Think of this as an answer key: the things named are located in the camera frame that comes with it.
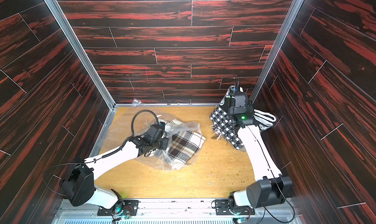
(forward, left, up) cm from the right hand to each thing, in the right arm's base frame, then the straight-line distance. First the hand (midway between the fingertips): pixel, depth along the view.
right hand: (254, 106), depth 72 cm
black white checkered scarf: (+3, +11, -22) cm, 25 cm away
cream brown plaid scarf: (-4, +36, -33) cm, 49 cm away
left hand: (-8, +45, -23) cm, 52 cm away
